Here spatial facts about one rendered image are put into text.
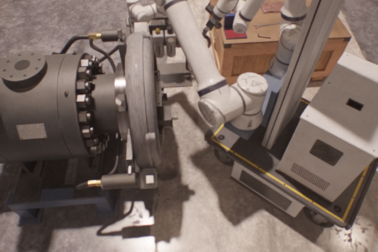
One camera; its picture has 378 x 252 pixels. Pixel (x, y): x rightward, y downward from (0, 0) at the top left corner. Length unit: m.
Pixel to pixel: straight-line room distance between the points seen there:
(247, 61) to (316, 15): 1.30
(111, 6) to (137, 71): 2.32
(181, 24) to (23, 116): 0.85
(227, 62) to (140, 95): 1.21
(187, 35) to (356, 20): 2.61
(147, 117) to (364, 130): 0.95
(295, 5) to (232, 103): 0.74
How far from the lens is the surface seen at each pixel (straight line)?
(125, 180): 1.64
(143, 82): 1.38
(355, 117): 1.54
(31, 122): 1.60
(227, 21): 2.44
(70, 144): 1.61
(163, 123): 1.60
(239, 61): 2.48
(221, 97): 1.41
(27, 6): 4.00
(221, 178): 2.14
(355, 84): 1.69
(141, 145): 1.44
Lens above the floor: 1.92
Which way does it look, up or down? 51 degrees down
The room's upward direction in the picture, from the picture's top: straight up
